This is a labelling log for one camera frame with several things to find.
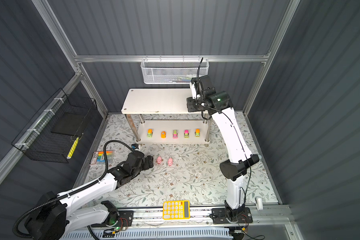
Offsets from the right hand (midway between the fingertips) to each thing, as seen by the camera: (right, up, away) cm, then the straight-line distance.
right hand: (192, 104), depth 73 cm
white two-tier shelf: (-23, -2, +46) cm, 52 cm away
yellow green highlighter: (-56, -21, -5) cm, 60 cm away
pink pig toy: (-19, -32, +19) cm, 42 cm away
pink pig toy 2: (-13, -33, +19) cm, 40 cm away
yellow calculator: (-8, -54, +2) cm, 54 cm away
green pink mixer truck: (-2, -16, +25) cm, 30 cm away
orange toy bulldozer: (-17, -16, +24) cm, 34 cm away
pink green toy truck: (-10, -16, +24) cm, 30 cm away
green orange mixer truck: (-26, -15, +25) cm, 39 cm away
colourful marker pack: (-59, -31, +21) cm, 69 cm away
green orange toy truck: (+5, -15, +25) cm, 30 cm away
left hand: (-25, -30, +13) cm, 41 cm away
